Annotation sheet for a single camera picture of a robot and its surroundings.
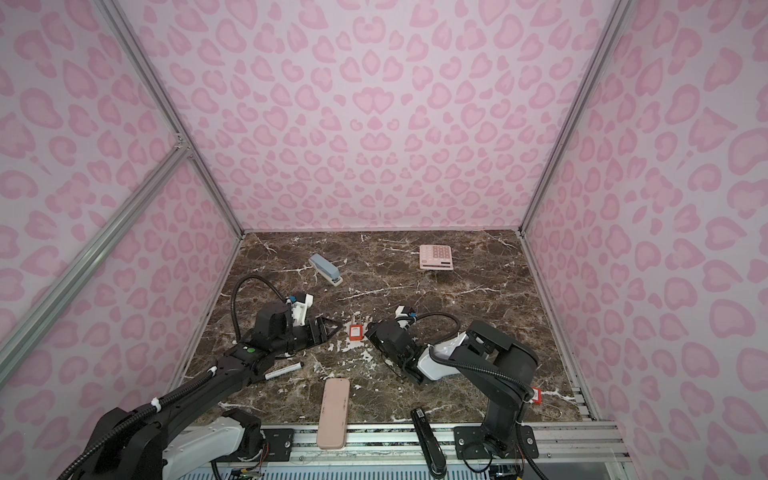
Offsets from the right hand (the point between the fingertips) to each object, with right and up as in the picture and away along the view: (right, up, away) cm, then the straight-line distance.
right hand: (363, 323), depth 88 cm
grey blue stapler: (-14, +15, +15) cm, 26 cm away
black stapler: (+18, -26, -14) cm, 35 cm away
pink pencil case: (-7, -22, -10) cm, 25 cm away
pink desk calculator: (+24, +19, +22) cm, 38 cm away
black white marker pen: (-22, -12, -4) cm, 25 cm away
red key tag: (-3, -3, +3) cm, 5 cm away
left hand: (-6, +1, -6) cm, 9 cm away
